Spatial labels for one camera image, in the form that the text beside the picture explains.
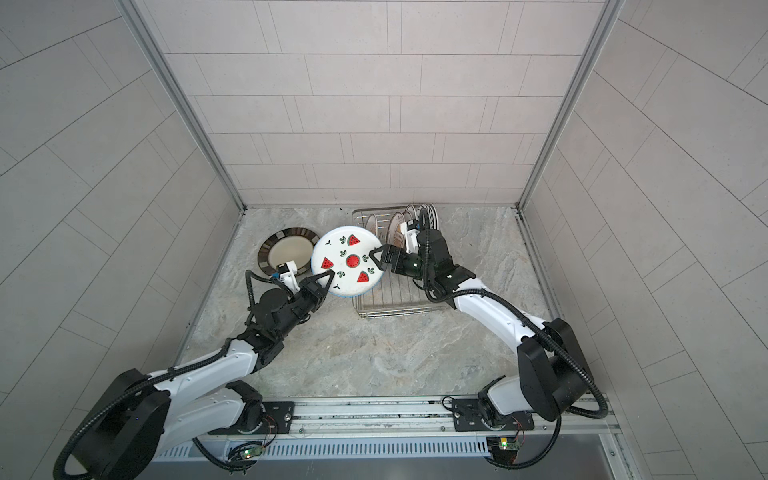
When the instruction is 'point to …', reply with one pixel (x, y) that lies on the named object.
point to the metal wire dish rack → (395, 294)
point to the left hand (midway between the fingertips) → (342, 271)
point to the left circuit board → (252, 452)
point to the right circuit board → (503, 451)
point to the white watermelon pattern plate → (345, 250)
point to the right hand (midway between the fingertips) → (378, 259)
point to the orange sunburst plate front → (372, 224)
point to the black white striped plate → (423, 214)
